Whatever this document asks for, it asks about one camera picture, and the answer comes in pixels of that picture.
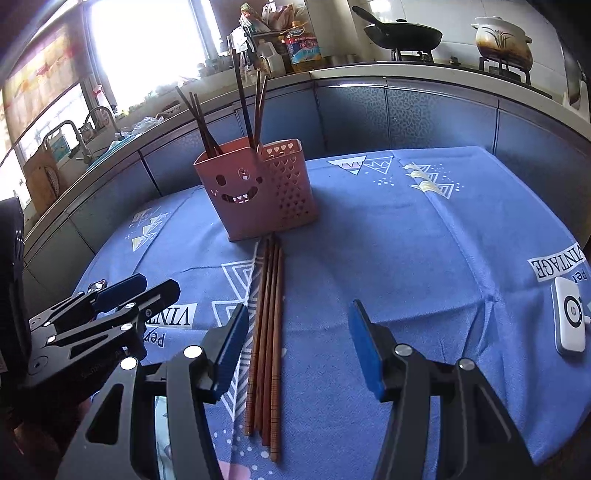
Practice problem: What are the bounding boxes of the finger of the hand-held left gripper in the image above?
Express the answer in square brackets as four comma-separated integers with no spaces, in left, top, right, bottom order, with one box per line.
[28,273,148,333]
[21,278,182,393]

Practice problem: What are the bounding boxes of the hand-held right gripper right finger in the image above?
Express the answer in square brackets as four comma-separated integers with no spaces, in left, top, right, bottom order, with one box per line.
[347,299,541,480]

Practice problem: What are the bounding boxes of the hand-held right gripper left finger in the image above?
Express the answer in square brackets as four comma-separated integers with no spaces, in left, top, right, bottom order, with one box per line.
[58,302,252,480]

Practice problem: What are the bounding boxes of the brown wooden chopstick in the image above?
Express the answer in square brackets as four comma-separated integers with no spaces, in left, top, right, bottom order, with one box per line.
[262,242,280,448]
[244,235,271,437]
[270,247,285,463]
[254,237,277,435]

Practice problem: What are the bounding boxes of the pink utensil holder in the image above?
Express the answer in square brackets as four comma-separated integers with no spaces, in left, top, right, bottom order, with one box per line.
[193,137,319,243]

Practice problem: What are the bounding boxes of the bundle of wooden chopsticks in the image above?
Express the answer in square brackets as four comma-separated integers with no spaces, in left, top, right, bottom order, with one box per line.
[175,50,269,158]

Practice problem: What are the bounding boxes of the wooden cutting board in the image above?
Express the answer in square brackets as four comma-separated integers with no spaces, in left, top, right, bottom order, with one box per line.
[23,150,61,215]

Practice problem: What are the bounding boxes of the blue printed tablecloth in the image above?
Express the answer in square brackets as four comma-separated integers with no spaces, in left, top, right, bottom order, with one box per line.
[76,145,591,480]

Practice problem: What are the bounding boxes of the teal plastic basin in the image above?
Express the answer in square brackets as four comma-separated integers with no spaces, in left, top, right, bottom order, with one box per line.
[88,134,139,162]

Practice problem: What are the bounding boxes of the tall steel faucet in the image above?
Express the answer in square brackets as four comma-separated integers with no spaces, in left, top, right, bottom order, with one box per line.
[44,120,90,162]

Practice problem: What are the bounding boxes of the white plastic bag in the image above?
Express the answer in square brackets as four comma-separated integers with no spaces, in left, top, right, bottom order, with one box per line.
[131,116,164,134]

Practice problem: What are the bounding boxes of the curved steel faucet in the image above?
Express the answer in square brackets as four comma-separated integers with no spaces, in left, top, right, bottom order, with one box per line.
[83,106,122,141]

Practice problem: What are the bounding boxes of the printed window blind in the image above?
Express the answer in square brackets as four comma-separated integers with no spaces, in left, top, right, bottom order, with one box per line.
[2,28,88,139]

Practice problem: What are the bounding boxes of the white portable router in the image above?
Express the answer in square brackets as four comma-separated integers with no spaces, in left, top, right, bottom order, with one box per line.
[551,276,589,355]

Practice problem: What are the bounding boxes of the grey kitchen counter cabinets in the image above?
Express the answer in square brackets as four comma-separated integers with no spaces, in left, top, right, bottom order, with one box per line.
[21,65,591,259]

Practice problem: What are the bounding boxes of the white plastic jug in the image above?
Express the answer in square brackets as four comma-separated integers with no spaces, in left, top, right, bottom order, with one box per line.
[256,41,287,79]

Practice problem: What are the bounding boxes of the yellow cooking oil bottle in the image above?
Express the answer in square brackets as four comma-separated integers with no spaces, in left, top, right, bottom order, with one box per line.
[284,25,319,73]

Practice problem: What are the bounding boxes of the black gas stove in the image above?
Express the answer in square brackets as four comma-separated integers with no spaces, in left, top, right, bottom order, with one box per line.
[365,46,555,100]

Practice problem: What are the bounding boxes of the pile of food packets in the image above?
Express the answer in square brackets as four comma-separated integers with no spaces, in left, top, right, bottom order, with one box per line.
[238,2,308,33]

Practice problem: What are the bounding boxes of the black wok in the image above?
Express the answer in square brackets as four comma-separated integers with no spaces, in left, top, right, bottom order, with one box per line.
[352,6,443,52]

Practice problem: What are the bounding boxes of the white clay pot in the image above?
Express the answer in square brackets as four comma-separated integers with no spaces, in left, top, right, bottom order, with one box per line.
[471,16,534,70]

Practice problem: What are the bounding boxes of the steel pot lid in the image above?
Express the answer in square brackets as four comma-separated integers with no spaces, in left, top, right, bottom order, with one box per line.
[566,46,587,112]

